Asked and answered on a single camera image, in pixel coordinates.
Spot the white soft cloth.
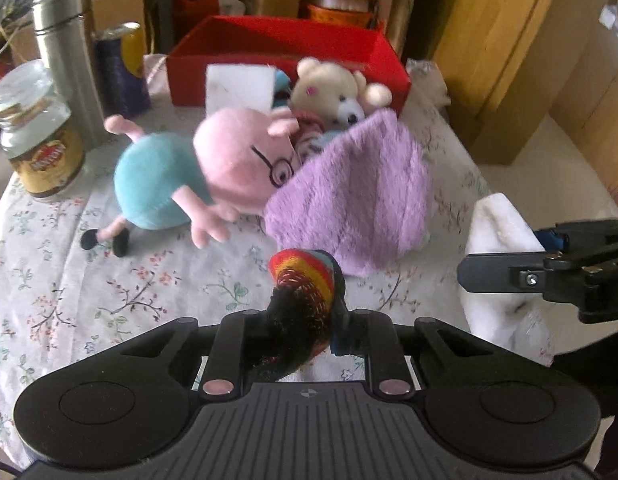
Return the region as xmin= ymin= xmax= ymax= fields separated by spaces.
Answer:
xmin=458 ymin=193 xmax=554 ymax=365

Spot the rainbow striped black sock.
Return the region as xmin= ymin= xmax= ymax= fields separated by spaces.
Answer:
xmin=247 ymin=248 xmax=346 ymax=382

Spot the purple knitted cloth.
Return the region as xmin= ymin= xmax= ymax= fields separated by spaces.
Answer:
xmin=263 ymin=110 xmax=431 ymax=276

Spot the pink pig plush toy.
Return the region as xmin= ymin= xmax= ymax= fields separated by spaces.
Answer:
xmin=80 ymin=107 xmax=301 ymax=257

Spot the cream teddy bear plush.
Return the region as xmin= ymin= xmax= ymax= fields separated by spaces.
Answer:
xmin=288 ymin=58 xmax=392 ymax=130

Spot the white sponge block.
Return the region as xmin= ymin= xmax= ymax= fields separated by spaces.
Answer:
xmin=205 ymin=64 xmax=276 ymax=115

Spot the floral tablecloth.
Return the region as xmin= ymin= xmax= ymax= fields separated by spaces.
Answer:
xmin=0 ymin=53 xmax=555 ymax=470

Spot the wooden cabinet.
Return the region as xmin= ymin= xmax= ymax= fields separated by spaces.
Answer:
xmin=432 ymin=0 xmax=607 ymax=166

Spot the orange plastic basket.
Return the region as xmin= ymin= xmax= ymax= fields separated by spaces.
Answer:
xmin=302 ymin=0 xmax=374 ymax=28

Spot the glass coffee jar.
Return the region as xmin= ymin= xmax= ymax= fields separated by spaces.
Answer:
xmin=0 ymin=60 xmax=85 ymax=200

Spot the red cardboard box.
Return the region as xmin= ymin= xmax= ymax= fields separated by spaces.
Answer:
xmin=166 ymin=16 xmax=411 ymax=112

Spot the stainless steel thermos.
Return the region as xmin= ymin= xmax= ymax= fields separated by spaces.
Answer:
xmin=32 ymin=0 xmax=108 ymax=151

